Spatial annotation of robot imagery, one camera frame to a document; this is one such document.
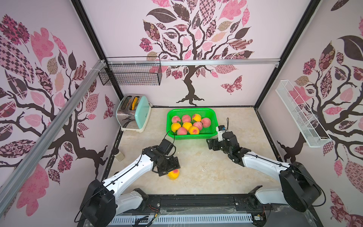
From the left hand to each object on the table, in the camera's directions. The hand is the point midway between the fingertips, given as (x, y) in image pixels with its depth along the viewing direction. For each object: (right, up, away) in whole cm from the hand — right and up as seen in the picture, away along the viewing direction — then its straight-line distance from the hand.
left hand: (173, 172), depth 78 cm
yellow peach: (-1, +25, +23) cm, 34 cm away
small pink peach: (+23, +28, +25) cm, 44 cm away
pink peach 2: (+4, +22, +18) cm, 29 cm away
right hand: (+24, +17, +11) cm, 31 cm away
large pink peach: (+7, +31, +27) cm, 42 cm away
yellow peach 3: (+12, +23, +17) cm, 31 cm away
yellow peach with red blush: (+15, +31, +28) cm, 45 cm away
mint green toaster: (-29, +35, +16) cm, 48 cm away
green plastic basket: (+26, +35, +29) cm, 52 cm away
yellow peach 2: (+8, +26, +23) cm, 35 cm away
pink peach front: (+16, +26, +23) cm, 38 cm away
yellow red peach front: (0, -2, +2) cm, 3 cm away
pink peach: (-1, +31, +26) cm, 40 cm away
